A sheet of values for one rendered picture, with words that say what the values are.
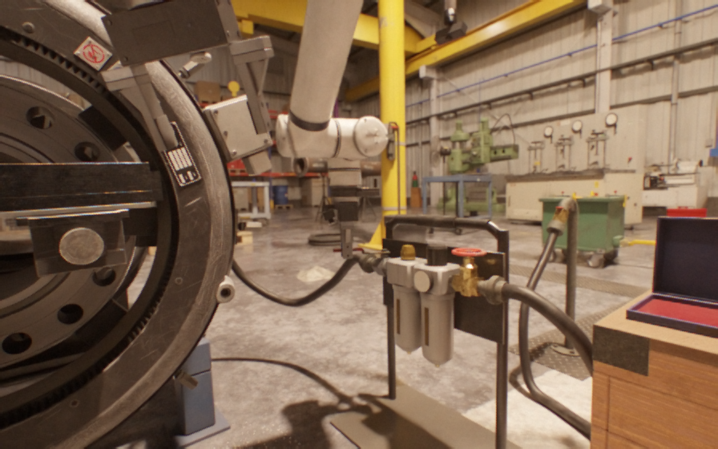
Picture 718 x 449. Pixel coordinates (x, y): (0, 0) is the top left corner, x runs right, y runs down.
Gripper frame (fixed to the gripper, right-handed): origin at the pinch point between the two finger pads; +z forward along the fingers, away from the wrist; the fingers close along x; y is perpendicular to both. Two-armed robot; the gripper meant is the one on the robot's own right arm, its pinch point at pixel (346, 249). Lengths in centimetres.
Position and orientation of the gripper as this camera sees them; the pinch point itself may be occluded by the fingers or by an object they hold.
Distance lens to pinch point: 99.5
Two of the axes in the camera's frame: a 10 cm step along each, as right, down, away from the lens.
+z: 0.2, 10.0, 0.9
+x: 1.7, 0.8, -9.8
